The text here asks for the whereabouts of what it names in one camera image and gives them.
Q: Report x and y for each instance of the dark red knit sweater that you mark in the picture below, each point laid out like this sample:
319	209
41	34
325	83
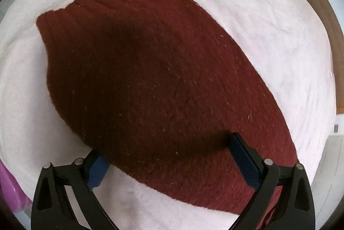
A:
155	85

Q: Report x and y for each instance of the white bed sheet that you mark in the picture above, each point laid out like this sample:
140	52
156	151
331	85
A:
284	40

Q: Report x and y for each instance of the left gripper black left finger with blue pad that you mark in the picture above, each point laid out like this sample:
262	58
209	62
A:
64	197

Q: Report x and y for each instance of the white wardrobe right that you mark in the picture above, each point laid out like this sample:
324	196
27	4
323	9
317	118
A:
327	186

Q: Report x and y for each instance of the purple plastic item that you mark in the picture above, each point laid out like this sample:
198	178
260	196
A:
12	193

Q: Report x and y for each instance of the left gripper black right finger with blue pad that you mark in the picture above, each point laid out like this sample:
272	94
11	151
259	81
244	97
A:
282	196

